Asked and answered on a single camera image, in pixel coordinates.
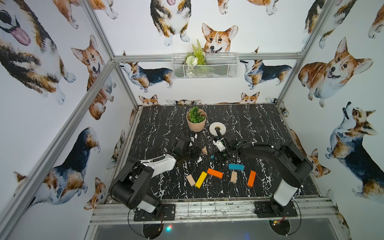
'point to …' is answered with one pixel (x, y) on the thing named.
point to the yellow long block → (200, 180)
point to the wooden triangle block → (205, 150)
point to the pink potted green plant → (196, 118)
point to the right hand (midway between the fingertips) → (215, 157)
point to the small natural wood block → (191, 180)
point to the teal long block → (236, 166)
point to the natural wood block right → (234, 175)
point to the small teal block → (212, 157)
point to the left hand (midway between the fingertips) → (200, 146)
